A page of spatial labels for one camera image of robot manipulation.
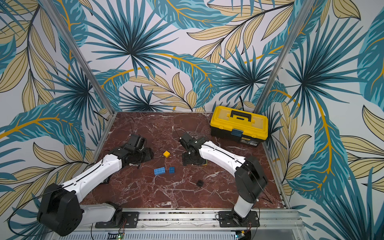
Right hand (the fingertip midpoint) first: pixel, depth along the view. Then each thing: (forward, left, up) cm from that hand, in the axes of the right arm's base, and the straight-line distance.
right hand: (191, 161), depth 85 cm
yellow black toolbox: (+18, -32, +8) cm, 38 cm away
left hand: (+2, +23, +2) cm, 24 cm away
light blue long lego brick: (-2, +19, -7) cm, 20 cm away
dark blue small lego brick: (-2, +12, -7) cm, 14 cm away
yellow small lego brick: (+9, +16, -6) cm, 19 cm away
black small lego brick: (-10, -5, -7) cm, 13 cm away
